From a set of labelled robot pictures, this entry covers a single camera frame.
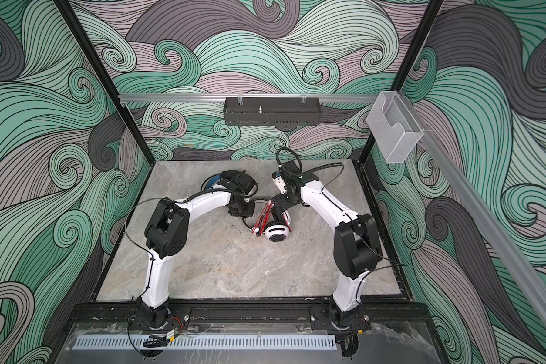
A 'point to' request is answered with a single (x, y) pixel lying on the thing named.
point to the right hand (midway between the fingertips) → (288, 200)
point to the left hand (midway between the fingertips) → (250, 213)
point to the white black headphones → (276, 230)
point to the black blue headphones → (211, 180)
